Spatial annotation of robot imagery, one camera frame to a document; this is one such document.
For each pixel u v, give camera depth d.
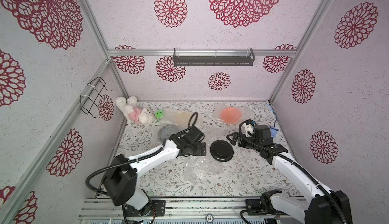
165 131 1.01
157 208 0.73
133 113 0.98
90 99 0.75
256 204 0.74
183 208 0.75
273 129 0.92
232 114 1.10
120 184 0.42
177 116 1.09
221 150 0.94
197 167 0.86
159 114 1.06
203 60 0.89
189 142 0.63
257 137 0.66
